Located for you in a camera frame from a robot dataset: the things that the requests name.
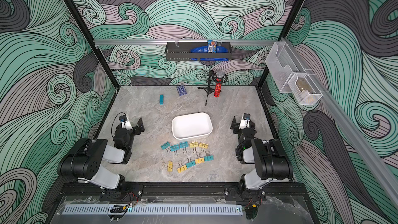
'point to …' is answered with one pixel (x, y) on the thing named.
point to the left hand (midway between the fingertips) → (133, 118)
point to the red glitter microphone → (219, 75)
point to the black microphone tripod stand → (212, 76)
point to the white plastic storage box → (192, 126)
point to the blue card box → (181, 90)
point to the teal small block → (161, 99)
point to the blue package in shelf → (204, 49)
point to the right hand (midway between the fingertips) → (244, 118)
